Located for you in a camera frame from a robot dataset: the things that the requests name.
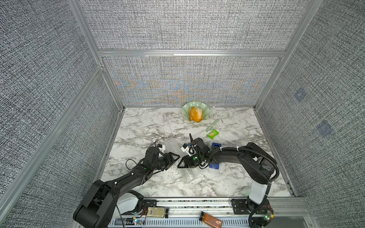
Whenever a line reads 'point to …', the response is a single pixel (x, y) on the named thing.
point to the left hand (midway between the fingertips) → (180, 158)
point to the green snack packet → (213, 134)
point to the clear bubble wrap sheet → (188, 175)
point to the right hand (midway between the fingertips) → (179, 164)
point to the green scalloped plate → (205, 109)
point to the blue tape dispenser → (215, 166)
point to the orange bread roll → (195, 114)
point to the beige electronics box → (156, 212)
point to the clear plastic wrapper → (212, 124)
